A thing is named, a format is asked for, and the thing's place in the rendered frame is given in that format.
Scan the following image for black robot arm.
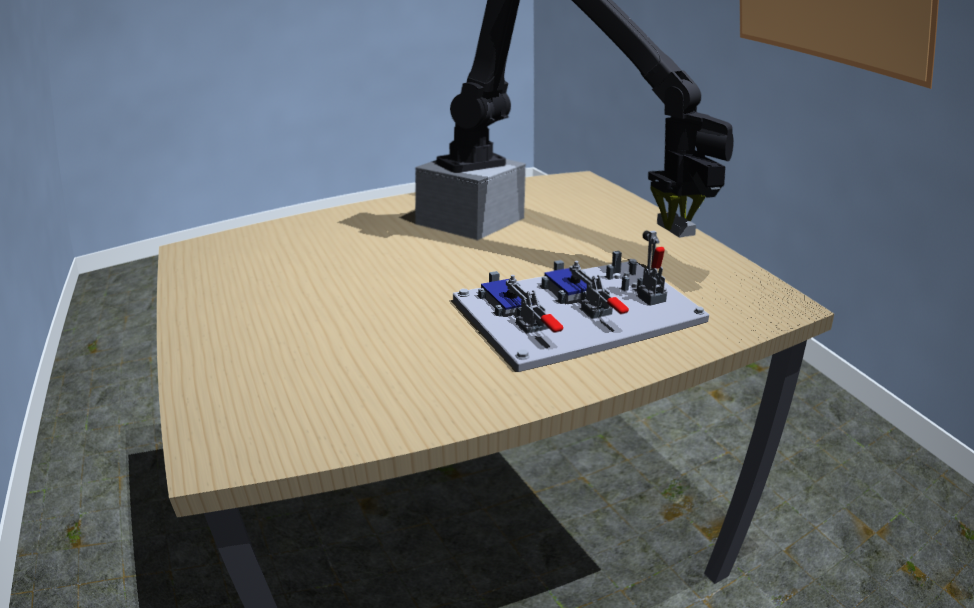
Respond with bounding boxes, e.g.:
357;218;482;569
436;0;733;198

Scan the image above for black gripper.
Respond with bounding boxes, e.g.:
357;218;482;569
648;144;705;230

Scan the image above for blue rectangular block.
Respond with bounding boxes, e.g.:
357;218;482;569
544;268;587;301
481;279;521;314

